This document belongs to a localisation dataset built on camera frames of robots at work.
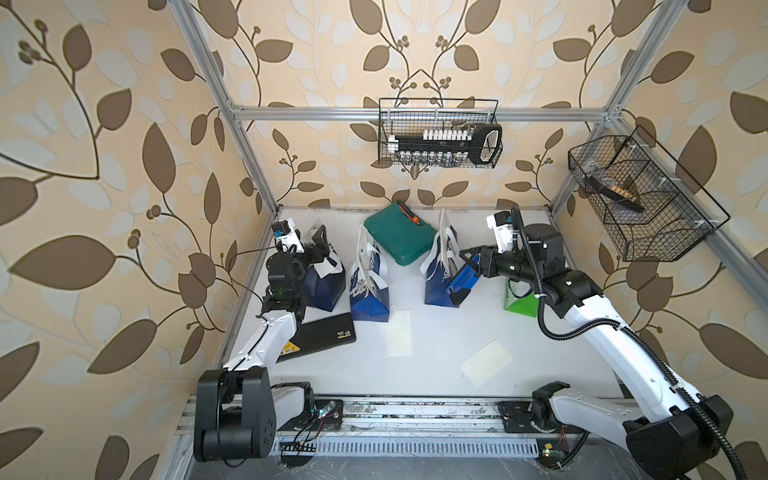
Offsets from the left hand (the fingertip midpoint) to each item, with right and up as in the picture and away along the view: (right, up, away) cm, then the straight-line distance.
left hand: (305, 225), depth 79 cm
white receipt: (+25, -32, +10) cm, 42 cm away
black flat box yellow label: (+2, -32, +7) cm, 33 cm away
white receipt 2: (+50, -38, +3) cm, 63 cm away
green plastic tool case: (+25, -1, +30) cm, 40 cm away
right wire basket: (+88, +2, -6) cm, 89 cm away
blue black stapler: (+41, -14, -8) cm, 44 cm away
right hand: (+42, -7, -6) cm, 42 cm away
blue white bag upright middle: (+36, -10, -4) cm, 38 cm away
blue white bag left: (+18, -14, -7) cm, 24 cm away
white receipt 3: (+5, -11, +7) cm, 15 cm away
